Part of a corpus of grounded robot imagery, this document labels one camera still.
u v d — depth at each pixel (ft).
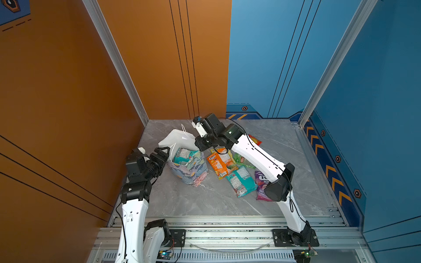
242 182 2.87
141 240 1.42
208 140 2.14
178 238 2.42
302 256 2.33
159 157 2.14
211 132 1.91
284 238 2.38
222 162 3.08
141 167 1.83
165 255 2.31
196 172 2.65
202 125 2.00
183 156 2.91
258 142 3.57
